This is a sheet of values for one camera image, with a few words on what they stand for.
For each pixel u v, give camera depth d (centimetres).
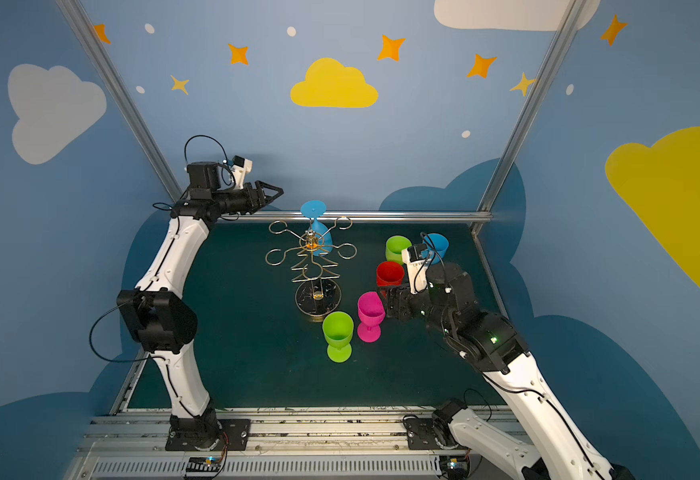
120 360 85
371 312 78
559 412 39
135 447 72
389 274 89
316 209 85
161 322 52
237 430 75
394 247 98
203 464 73
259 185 75
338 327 83
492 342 41
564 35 72
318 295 98
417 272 52
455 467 73
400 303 55
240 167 76
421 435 74
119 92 82
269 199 77
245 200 74
